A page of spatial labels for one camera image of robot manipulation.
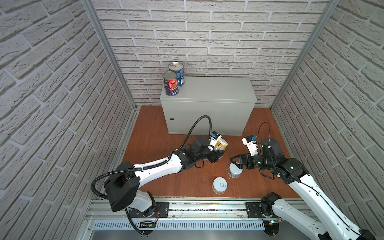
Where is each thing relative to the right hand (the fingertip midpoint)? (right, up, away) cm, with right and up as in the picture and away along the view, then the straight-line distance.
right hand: (237, 158), depth 71 cm
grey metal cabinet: (-2, +29, +7) cm, 30 cm away
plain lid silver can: (+1, -10, +11) cm, 15 cm away
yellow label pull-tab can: (-7, -16, +6) cm, 19 cm away
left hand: (-7, +5, +7) cm, 11 cm away
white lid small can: (-7, +6, +2) cm, 10 cm away
